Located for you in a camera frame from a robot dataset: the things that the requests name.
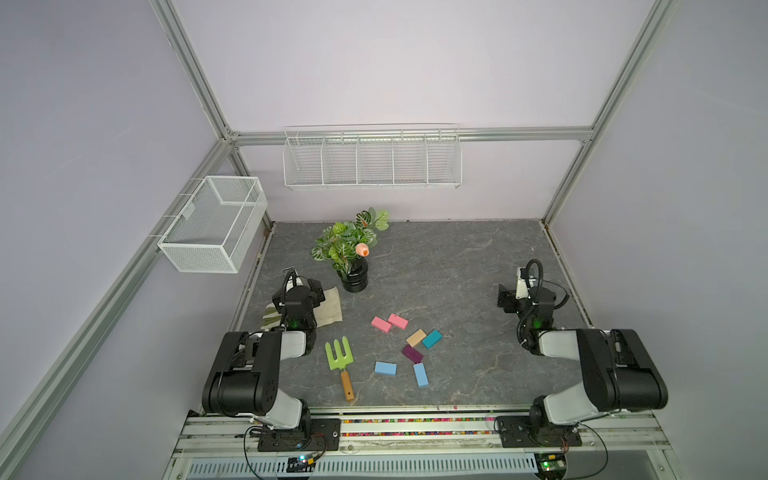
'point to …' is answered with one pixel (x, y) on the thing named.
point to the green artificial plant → (345, 242)
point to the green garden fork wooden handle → (340, 362)
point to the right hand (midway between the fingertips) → (515, 283)
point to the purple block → (412, 354)
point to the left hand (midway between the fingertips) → (299, 285)
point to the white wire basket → (214, 229)
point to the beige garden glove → (326, 313)
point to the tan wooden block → (416, 337)
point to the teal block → (432, 339)
